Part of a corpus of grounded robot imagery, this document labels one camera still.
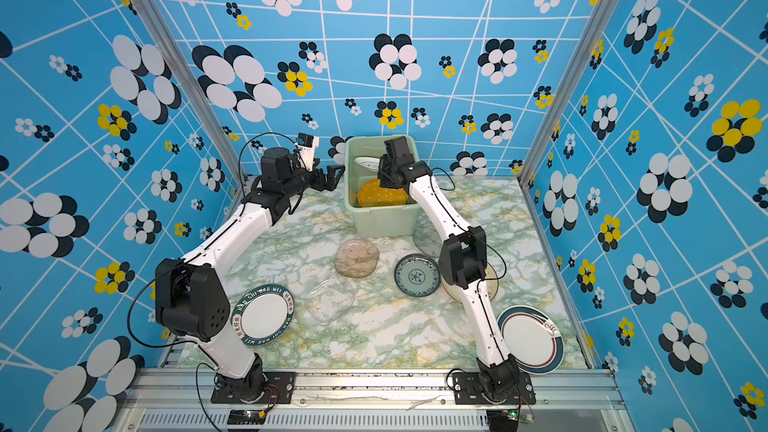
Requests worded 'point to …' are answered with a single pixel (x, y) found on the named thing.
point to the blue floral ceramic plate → (417, 275)
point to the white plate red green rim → (533, 338)
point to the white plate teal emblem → (370, 162)
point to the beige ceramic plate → (491, 280)
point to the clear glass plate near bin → (425, 235)
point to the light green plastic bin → (391, 221)
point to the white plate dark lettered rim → (262, 314)
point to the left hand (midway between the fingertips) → (332, 161)
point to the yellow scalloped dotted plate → (372, 194)
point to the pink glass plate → (356, 258)
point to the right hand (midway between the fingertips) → (377, 162)
